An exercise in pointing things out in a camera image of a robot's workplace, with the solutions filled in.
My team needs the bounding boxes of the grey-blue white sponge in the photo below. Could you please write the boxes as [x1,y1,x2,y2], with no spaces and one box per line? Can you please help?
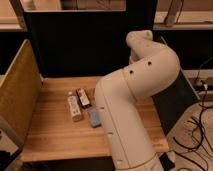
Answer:
[88,108,101,128]

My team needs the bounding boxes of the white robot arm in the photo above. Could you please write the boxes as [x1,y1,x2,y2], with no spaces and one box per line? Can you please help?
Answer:
[94,30,180,171]

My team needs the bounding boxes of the white rectangular bottle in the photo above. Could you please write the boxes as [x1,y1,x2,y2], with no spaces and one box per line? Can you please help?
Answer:
[67,91,83,122]

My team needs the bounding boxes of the black back panel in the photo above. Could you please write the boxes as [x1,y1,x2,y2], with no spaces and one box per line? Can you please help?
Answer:
[24,0,157,77]

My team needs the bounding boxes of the dark right side panel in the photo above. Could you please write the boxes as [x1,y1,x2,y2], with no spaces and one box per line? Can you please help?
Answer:
[152,70,199,135]

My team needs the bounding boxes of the wooden left side panel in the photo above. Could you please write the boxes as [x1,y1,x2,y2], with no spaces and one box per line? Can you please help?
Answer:
[0,39,42,148]

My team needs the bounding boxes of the power strip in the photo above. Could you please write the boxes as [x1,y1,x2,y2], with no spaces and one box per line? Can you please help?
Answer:
[193,78,213,91]

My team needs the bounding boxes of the black floor cables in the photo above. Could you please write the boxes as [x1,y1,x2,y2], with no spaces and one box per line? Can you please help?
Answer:
[172,55,213,171]

